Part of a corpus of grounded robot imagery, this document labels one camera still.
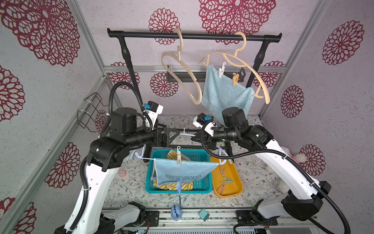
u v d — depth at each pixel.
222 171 0.90
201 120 0.49
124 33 0.56
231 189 0.84
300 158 0.81
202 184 0.85
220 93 0.76
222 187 0.83
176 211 0.69
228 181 0.85
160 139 0.48
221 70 0.68
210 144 0.52
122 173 0.86
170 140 0.49
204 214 0.73
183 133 0.58
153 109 0.47
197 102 0.57
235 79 0.63
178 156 0.54
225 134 0.51
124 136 0.40
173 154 0.84
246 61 0.57
